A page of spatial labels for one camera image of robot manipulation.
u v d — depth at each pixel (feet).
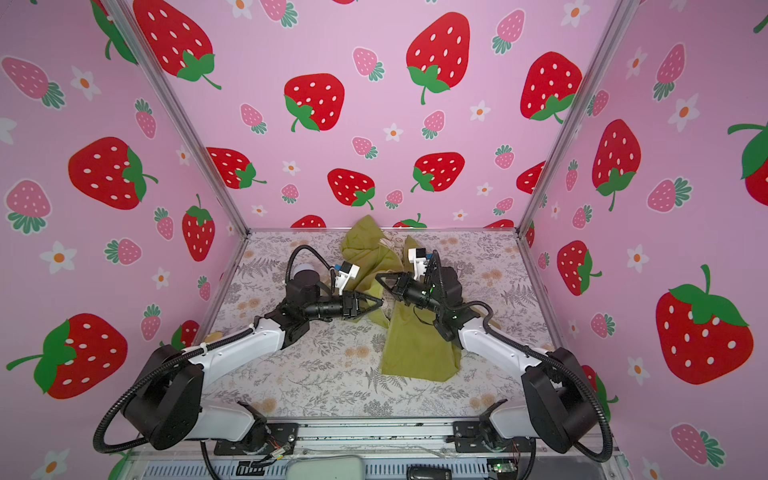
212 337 1.76
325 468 2.21
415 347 2.89
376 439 2.50
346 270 2.43
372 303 2.41
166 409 1.39
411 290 2.25
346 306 2.25
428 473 2.20
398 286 2.32
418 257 2.40
